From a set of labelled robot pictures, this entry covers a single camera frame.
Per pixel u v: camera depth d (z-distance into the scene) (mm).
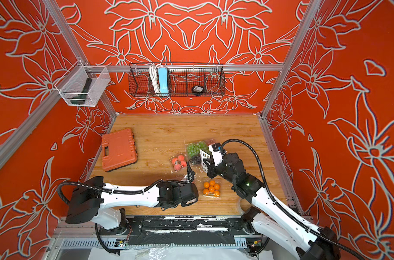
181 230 727
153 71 875
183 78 975
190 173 673
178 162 905
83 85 905
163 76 896
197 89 956
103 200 426
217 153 634
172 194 565
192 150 924
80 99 789
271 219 486
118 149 978
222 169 626
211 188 816
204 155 727
